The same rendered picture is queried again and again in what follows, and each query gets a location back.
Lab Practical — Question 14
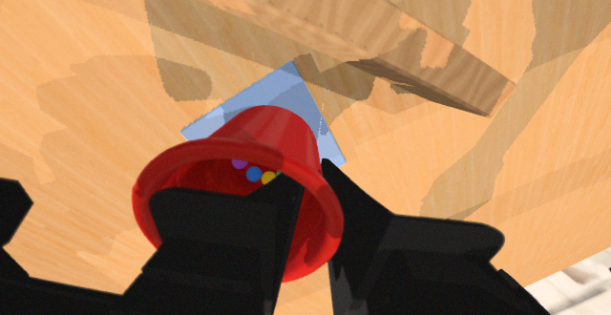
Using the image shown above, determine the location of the red translucent cup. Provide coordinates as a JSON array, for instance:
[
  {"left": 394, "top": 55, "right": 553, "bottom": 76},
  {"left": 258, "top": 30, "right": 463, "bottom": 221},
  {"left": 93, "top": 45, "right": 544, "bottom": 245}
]
[{"left": 132, "top": 105, "right": 345, "bottom": 283}]

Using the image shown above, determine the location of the blue marble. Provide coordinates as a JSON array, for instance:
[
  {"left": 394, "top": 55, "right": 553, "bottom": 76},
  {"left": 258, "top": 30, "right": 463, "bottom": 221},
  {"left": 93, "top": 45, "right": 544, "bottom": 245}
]
[{"left": 246, "top": 166, "right": 262, "bottom": 182}]

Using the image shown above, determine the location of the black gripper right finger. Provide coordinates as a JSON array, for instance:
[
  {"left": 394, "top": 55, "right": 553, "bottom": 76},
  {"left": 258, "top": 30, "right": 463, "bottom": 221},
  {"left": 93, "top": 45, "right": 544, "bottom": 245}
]
[{"left": 321, "top": 158, "right": 505, "bottom": 315}]

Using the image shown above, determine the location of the brown wooden bar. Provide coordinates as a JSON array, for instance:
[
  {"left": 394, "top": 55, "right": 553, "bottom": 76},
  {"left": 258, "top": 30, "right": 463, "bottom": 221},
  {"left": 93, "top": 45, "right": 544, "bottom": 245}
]
[{"left": 199, "top": 0, "right": 516, "bottom": 118}]

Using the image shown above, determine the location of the yellow marble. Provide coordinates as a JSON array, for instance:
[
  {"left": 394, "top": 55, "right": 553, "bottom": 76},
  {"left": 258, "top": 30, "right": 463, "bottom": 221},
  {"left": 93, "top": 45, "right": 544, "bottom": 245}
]
[{"left": 262, "top": 171, "right": 276, "bottom": 185}]

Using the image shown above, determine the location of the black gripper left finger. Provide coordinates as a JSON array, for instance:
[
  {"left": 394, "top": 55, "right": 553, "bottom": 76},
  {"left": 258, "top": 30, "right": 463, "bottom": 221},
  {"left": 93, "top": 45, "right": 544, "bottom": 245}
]
[{"left": 149, "top": 173, "right": 305, "bottom": 315}]

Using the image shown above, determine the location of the purple marble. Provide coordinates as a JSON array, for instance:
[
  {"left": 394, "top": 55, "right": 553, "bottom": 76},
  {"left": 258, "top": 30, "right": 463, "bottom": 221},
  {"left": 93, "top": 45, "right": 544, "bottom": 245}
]
[{"left": 232, "top": 159, "right": 248, "bottom": 169}]

